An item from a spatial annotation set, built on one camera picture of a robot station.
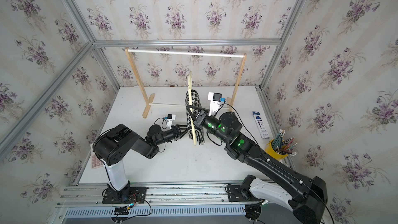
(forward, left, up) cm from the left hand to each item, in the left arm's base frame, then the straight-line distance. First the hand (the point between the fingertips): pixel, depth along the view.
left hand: (192, 132), depth 82 cm
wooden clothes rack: (+32, +32, -9) cm, 46 cm away
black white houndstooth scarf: (-10, -2, +18) cm, 21 cm away
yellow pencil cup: (-10, -43, +2) cm, 44 cm away
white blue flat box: (+6, -44, -10) cm, 45 cm away
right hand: (-3, +1, +26) cm, 27 cm away
